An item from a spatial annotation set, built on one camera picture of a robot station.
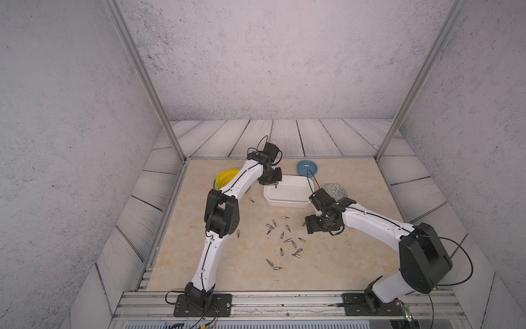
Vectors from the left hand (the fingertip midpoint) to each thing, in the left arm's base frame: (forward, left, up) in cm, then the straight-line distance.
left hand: (282, 182), depth 97 cm
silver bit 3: (-30, +1, -11) cm, 31 cm away
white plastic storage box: (+3, -6, -11) cm, 13 cm away
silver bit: (-21, +1, -11) cm, 24 cm away
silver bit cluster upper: (-14, +4, -12) cm, 19 cm away
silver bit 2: (-24, -2, -10) cm, 26 cm away
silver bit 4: (-28, -6, -11) cm, 31 cm away
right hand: (-21, -13, -5) cm, 25 cm away
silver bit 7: (-25, -4, -11) cm, 28 cm away
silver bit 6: (-19, +20, -11) cm, 30 cm away
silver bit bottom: (-35, +4, -11) cm, 37 cm away
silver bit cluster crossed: (-18, +6, -11) cm, 22 cm away
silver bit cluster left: (-17, +6, -10) cm, 21 cm away
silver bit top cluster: (-12, 0, -10) cm, 16 cm away
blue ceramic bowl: (+16, -15, -8) cm, 24 cm away
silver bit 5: (-33, +7, -11) cm, 35 cm away
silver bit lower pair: (-30, -4, -10) cm, 32 cm away
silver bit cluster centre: (-18, -2, -11) cm, 21 cm away
